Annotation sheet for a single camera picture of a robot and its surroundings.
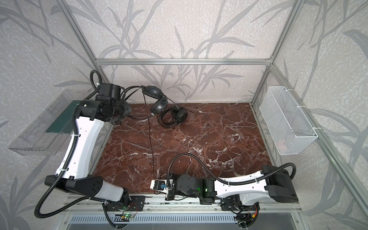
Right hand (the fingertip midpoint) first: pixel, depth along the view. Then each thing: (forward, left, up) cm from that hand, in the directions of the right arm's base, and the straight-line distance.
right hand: (154, 177), depth 62 cm
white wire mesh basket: (+16, -59, +13) cm, 63 cm away
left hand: (+31, +14, +14) cm, 36 cm away
